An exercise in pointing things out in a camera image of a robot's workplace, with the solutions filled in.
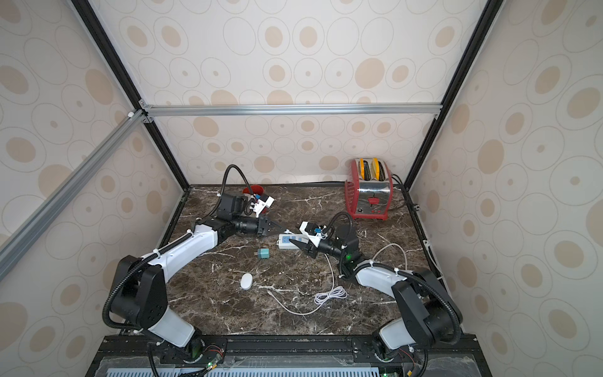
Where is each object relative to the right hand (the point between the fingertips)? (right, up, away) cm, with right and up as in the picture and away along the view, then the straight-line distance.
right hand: (303, 229), depth 80 cm
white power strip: (-8, -7, +17) cm, 20 cm away
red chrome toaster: (+27, +15, +18) cm, 36 cm away
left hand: (-5, 0, -4) cm, 7 cm away
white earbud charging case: (-22, -20, +7) cm, 30 cm away
